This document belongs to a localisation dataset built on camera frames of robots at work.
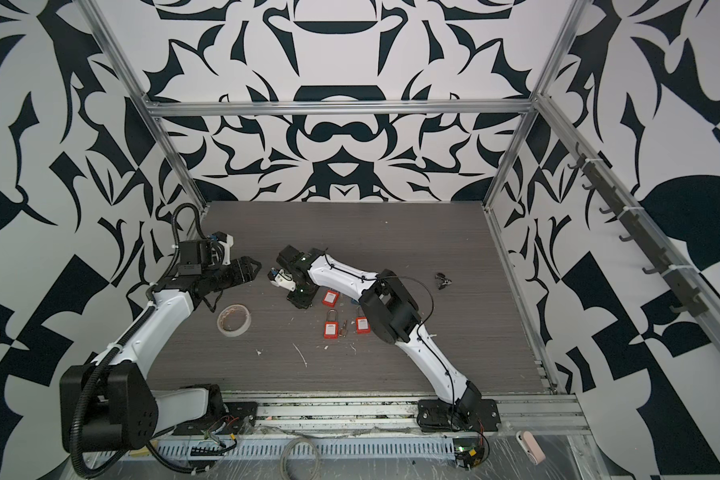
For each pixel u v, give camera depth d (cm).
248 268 78
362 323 89
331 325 88
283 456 69
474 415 65
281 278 85
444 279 99
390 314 59
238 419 73
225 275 73
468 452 71
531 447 68
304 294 85
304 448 71
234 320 90
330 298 94
